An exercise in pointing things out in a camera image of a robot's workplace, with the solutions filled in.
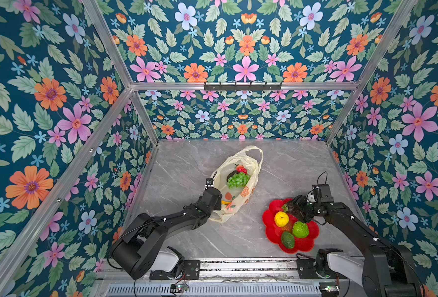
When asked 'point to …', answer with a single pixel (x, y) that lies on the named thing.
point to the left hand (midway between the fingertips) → (219, 195)
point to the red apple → (240, 168)
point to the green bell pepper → (300, 229)
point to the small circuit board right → (329, 289)
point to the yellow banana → (225, 203)
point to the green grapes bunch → (237, 180)
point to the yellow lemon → (281, 219)
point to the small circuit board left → (178, 288)
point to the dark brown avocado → (231, 174)
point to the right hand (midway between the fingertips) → (292, 204)
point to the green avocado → (287, 239)
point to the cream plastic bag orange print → (233, 200)
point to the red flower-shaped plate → (273, 232)
